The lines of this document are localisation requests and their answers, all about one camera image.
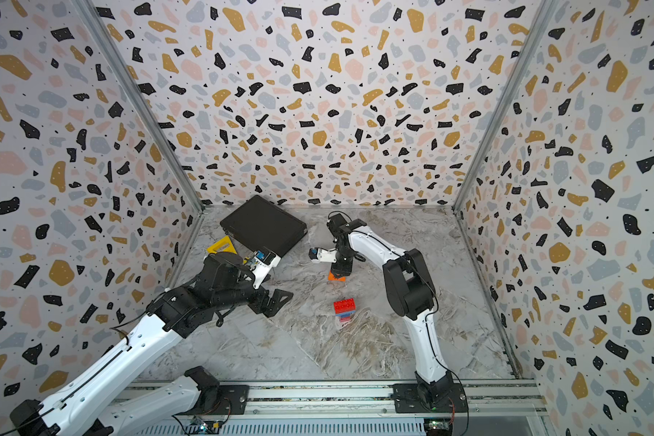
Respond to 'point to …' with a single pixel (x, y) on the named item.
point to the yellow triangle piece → (221, 242)
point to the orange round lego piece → (331, 277)
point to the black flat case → (259, 224)
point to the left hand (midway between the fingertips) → (282, 284)
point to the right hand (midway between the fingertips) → (339, 266)
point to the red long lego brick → (344, 306)
